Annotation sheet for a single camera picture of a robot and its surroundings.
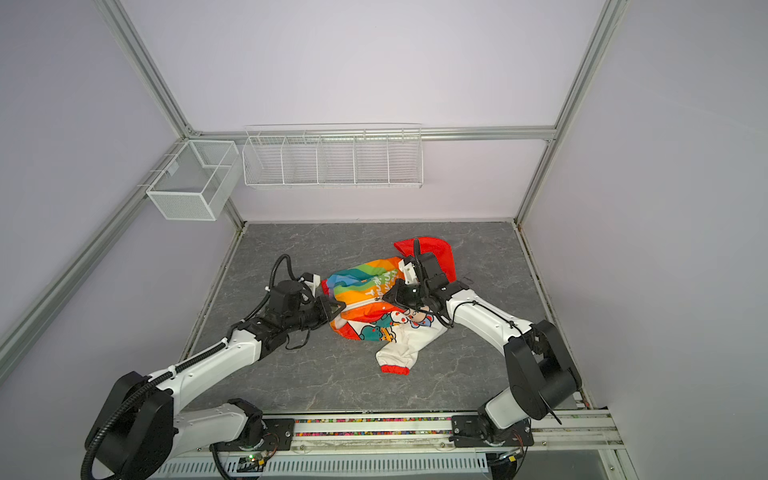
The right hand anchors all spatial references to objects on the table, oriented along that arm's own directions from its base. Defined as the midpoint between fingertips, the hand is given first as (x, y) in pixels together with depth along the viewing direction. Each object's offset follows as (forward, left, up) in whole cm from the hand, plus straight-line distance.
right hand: (383, 299), depth 84 cm
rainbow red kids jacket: (-4, +4, -3) cm, 6 cm away
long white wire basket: (+43, +17, +18) cm, 50 cm away
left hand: (-3, +10, 0) cm, 11 cm away
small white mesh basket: (+37, +63, +13) cm, 74 cm away
